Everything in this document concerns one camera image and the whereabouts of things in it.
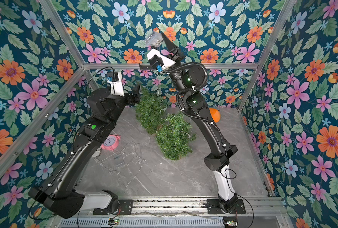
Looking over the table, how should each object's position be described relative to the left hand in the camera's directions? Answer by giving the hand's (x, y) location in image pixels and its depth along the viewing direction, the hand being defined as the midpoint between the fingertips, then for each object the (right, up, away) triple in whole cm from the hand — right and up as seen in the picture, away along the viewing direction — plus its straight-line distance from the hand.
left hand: (130, 83), depth 60 cm
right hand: (+18, +14, -13) cm, 26 cm away
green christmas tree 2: (+19, -25, +6) cm, 32 cm away
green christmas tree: (+5, -10, +20) cm, 22 cm away
